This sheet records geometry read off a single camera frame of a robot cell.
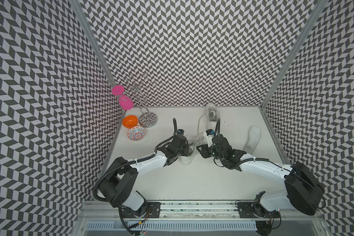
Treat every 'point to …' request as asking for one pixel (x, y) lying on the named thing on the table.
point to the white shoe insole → (254, 135)
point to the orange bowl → (130, 121)
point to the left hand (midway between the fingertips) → (186, 148)
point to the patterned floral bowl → (136, 133)
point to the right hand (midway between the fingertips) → (199, 149)
